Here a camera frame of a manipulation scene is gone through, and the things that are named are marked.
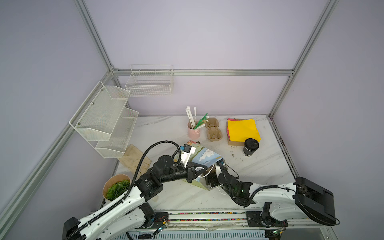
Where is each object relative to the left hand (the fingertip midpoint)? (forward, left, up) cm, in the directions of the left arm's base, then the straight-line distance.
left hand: (206, 169), depth 63 cm
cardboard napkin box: (+32, -24, -26) cm, 48 cm away
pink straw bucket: (+35, +6, -21) cm, 41 cm away
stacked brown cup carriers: (+39, -9, -25) cm, 47 cm away
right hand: (+8, -2, -18) cm, 20 cm away
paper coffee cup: (+22, -29, -15) cm, 39 cm away
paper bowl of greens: (-1, +45, -16) cm, 48 cm away
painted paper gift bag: (+11, 0, -8) cm, 14 cm away
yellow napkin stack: (+41, -27, -23) cm, 55 cm away
